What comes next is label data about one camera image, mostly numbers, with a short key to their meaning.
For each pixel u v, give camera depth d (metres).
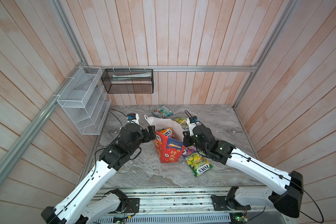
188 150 0.91
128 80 1.06
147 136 0.60
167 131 0.86
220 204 0.73
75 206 0.38
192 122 0.62
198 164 0.85
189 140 0.64
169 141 0.73
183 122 0.72
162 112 1.14
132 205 0.73
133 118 0.58
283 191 0.40
